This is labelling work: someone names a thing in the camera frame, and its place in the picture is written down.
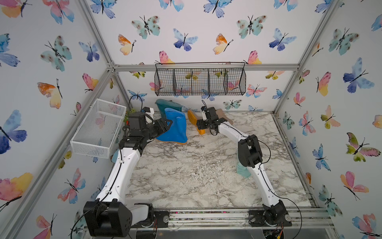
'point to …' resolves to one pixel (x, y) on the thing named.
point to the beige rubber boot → (194, 116)
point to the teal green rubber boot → (162, 104)
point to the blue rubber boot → (177, 132)
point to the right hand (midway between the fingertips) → (201, 120)
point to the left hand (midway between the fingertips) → (170, 121)
